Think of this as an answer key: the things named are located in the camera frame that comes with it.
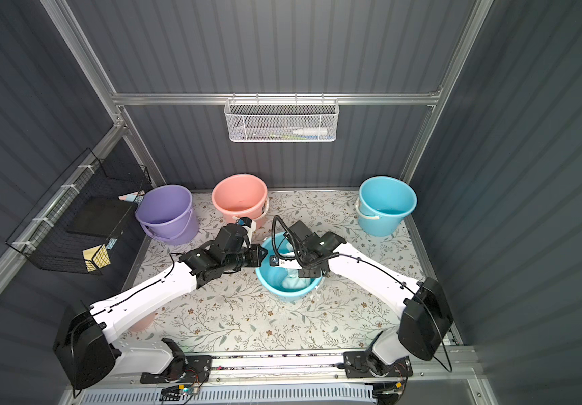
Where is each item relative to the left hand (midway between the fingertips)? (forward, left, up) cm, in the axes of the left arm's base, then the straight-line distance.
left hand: (268, 254), depth 78 cm
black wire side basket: (+3, +54, +11) cm, 55 cm away
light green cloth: (-5, -7, -7) cm, 11 cm away
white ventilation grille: (-35, -27, -18) cm, 48 cm away
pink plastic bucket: (+33, +14, -7) cm, 36 cm away
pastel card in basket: (+17, +47, +8) cm, 50 cm away
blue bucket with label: (-3, -4, -12) cm, 13 cm away
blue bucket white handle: (+35, -48, -14) cm, 61 cm away
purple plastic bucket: (+25, +43, -9) cm, 51 cm away
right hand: (0, -12, -3) cm, 12 cm away
